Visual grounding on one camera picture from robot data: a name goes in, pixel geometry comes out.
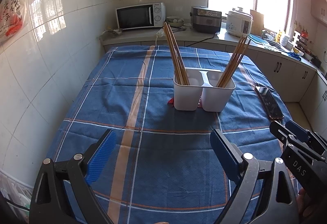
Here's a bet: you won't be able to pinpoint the person's right hand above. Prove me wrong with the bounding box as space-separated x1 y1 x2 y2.
297 188 327 224

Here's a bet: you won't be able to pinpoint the black smartphone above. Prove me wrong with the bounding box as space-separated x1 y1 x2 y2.
254 85 284 121

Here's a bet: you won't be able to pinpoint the light bamboo chopstick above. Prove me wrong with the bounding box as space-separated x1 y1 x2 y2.
222 38 252 88
219 37 248 88
221 37 251 88

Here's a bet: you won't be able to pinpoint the white double utensil holder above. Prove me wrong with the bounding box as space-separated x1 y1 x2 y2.
174 67 236 113

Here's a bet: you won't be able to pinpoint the chopstick in right cup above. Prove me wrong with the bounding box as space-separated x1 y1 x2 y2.
216 37 244 87

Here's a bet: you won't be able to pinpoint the chopstick in cup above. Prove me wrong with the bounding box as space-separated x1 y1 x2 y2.
216 37 244 87
163 22 184 84

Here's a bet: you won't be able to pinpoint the blue plaid tablecloth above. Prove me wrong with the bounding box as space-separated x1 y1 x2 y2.
48 46 281 223

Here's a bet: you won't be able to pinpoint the red plastic scrap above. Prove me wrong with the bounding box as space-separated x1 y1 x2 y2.
167 97 174 107

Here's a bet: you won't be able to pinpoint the white rice cooker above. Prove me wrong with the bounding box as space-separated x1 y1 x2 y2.
226 7 253 37

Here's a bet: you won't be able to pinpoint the chopstick in left cup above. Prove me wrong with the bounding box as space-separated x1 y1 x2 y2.
163 22 184 84

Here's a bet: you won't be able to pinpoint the dark rice cooker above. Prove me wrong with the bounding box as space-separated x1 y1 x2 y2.
189 6 222 34

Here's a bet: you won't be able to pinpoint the bowl of eggs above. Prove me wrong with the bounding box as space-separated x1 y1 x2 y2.
166 16 185 28

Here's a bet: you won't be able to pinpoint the white power strip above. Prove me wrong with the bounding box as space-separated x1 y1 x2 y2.
156 28 165 37

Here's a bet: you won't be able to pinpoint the white microwave oven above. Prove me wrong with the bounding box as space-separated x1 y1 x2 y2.
116 2 166 30

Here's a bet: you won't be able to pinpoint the upper wall cabinets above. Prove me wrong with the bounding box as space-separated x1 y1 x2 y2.
311 0 326 24

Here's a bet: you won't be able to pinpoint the red paper wall decoration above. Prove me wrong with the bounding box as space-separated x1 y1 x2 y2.
0 0 27 42

